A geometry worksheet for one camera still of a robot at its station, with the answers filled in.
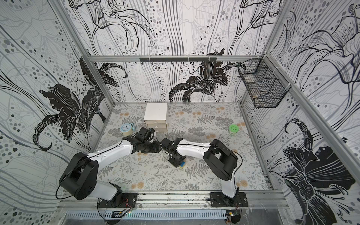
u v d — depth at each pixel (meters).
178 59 0.89
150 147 0.76
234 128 0.96
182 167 0.83
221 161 0.47
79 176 0.43
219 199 0.72
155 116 0.93
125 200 0.73
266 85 0.88
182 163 0.82
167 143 0.70
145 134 0.70
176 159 0.74
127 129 0.98
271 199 0.73
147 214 0.76
